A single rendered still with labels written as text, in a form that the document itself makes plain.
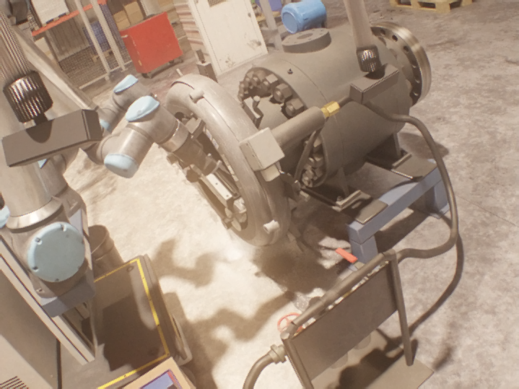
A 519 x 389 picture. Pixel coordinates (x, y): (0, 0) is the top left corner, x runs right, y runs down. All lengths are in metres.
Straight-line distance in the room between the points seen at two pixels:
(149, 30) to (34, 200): 6.05
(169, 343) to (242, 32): 4.58
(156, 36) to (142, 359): 5.94
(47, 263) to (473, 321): 1.40
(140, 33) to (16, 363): 5.92
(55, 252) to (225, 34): 4.72
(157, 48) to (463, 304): 6.08
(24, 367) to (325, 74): 1.51
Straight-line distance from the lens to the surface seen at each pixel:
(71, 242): 1.07
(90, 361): 1.69
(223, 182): 1.76
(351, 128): 1.75
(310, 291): 1.93
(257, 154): 1.33
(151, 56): 6.99
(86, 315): 1.88
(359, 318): 1.26
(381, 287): 1.26
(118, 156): 1.16
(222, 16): 5.53
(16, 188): 1.05
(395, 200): 1.88
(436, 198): 2.12
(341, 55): 1.83
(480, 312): 1.74
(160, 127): 1.20
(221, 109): 1.47
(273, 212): 1.52
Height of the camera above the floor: 1.35
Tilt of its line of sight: 29 degrees down
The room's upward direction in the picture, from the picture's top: 22 degrees counter-clockwise
